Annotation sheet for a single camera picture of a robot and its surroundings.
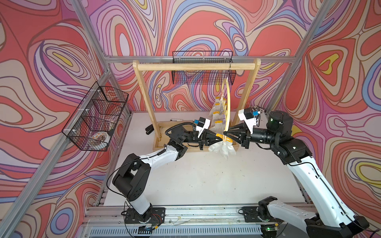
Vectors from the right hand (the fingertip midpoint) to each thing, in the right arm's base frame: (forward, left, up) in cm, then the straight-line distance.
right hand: (225, 135), depth 60 cm
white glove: (-1, -1, -8) cm, 8 cm away
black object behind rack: (+31, +44, -32) cm, 63 cm away
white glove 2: (+20, 0, -7) cm, 21 cm away
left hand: (0, +1, -5) cm, 5 cm away
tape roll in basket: (+8, +58, -9) cm, 59 cm away
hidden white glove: (+10, +1, -5) cm, 11 cm away
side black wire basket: (+13, +65, -7) cm, 67 cm away
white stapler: (+40, +26, -33) cm, 58 cm away
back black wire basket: (+56, +20, -7) cm, 60 cm away
